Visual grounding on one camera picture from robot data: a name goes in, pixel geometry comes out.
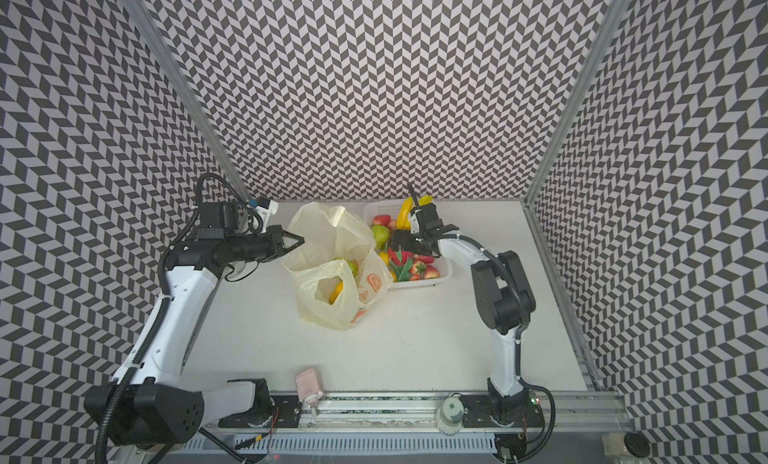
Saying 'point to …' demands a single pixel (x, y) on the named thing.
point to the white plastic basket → (389, 208)
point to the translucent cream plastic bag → (331, 260)
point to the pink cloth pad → (309, 385)
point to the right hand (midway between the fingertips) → (399, 251)
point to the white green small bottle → (450, 416)
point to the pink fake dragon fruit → (401, 262)
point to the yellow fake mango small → (385, 257)
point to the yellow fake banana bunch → (403, 218)
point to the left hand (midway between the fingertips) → (303, 242)
